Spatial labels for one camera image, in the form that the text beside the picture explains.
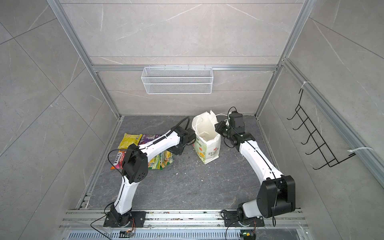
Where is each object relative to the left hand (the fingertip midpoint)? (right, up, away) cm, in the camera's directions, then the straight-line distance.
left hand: (173, 147), depth 90 cm
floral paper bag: (+20, +5, -15) cm, 26 cm away
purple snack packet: (-20, +5, +11) cm, 24 cm away
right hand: (+25, +15, -6) cm, 30 cm away
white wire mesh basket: (+1, +45, +10) cm, 46 cm away
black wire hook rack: (+69, +13, -18) cm, 73 cm away
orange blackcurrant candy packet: (-34, -8, +2) cm, 35 cm away
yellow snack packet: (-32, +4, +10) cm, 34 cm away
